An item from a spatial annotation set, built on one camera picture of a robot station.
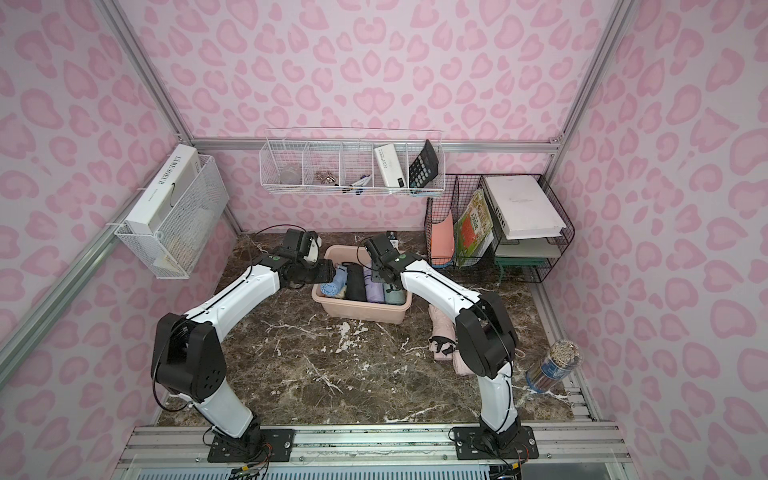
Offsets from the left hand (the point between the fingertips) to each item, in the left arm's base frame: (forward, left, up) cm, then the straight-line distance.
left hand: (328, 267), depth 91 cm
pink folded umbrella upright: (-18, -34, -10) cm, 40 cm away
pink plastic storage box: (-8, -7, -12) cm, 16 cm away
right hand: (0, -17, -2) cm, 17 cm away
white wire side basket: (-5, +36, +14) cm, 39 cm away
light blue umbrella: (-7, -2, -2) cm, 7 cm away
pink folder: (+20, -38, -11) cm, 45 cm away
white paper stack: (+17, -61, +8) cm, 64 cm away
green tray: (+5, -55, -4) cm, 55 cm away
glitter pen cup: (-31, -57, +2) cm, 65 cm away
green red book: (+17, -47, -2) cm, 50 cm away
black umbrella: (-1, -8, -7) cm, 10 cm away
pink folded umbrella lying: (-27, -39, -11) cm, 48 cm away
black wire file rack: (+26, -42, +8) cm, 50 cm away
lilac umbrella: (-5, -14, -7) cm, 16 cm away
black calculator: (+24, -29, +18) cm, 42 cm away
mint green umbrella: (-7, -20, -5) cm, 22 cm away
